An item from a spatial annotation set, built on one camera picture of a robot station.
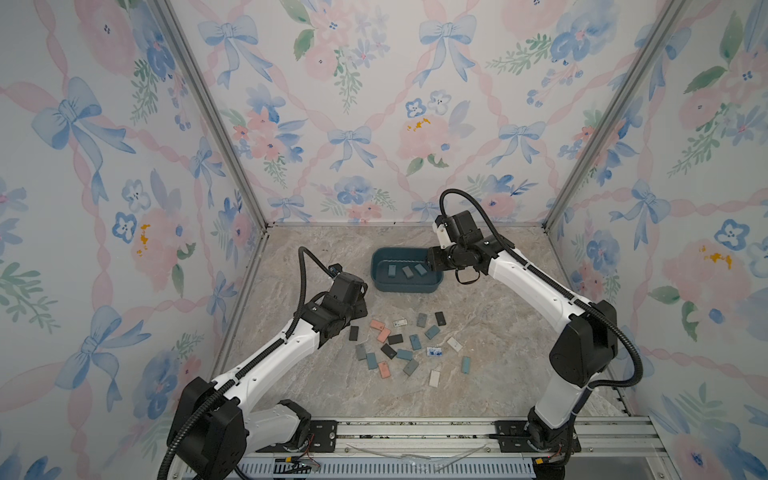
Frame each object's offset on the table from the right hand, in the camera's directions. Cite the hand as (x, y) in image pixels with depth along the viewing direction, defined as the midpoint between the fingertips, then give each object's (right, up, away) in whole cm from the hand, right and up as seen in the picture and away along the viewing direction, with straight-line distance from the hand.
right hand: (434, 257), depth 86 cm
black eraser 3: (-11, -25, +4) cm, 28 cm away
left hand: (-21, -12, -2) cm, 24 cm away
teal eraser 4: (-9, -29, +2) cm, 30 cm away
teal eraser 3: (-18, -31, 0) cm, 36 cm away
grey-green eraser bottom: (-7, -31, -1) cm, 32 cm away
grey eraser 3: (-21, -28, +2) cm, 35 cm away
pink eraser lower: (-15, -24, +4) cm, 28 cm away
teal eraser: (-12, -5, +20) cm, 24 cm away
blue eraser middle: (-5, -26, +4) cm, 26 cm away
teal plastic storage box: (-7, 0, +22) cm, 23 cm away
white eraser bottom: (0, -34, -3) cm, 34 cm away
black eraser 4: (-13, -28, +2) cm, 31 cm away
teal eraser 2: (0, -23, +6) cm, 24 cm away
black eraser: (-24, -23, +6) cm, 34 cm away
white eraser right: (+7, -26, +2) cm, 26 cm away
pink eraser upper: (-17, -21, +6) cm, 28 cm away
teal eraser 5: (+9, -31, -1) cm, 32 cm away
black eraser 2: (+3, -19, +9) cm, 21 cm away
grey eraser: (-7, -5, +19) cm, 21 cm away
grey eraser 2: (-3, -20, +8) cm, 22 cm away
